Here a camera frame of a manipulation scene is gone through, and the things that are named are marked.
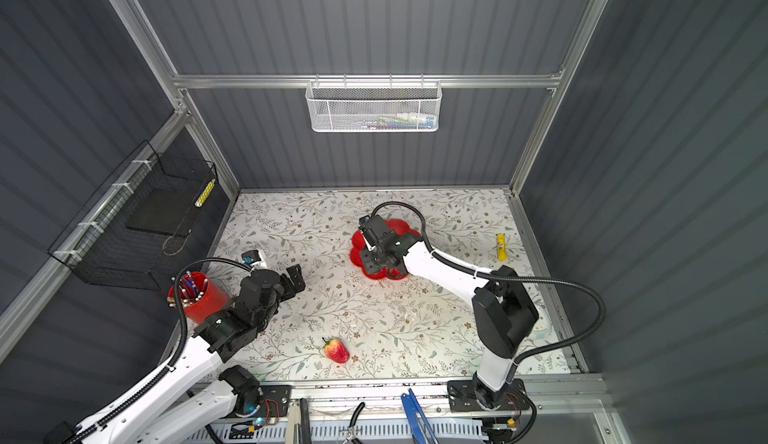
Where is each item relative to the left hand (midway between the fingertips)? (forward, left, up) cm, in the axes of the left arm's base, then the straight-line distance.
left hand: (287, 273), depth 78 cm
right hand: (+6, -23, -5) cm, 24 cm away
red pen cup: (-6, +21, -1) cm, 22 cm away
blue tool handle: (-34, -33, -14) cm, 49 cm away
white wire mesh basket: (+75, -25, +6) cm, 79 cm away
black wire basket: (+6, +37, +12) cm, 39 cm away
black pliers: (-35, -16, -16) cm, 42 cm away
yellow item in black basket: (+17, +23, +11) cm, 31 cm away
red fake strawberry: (-17, -12, -13) cm, 24 cm away
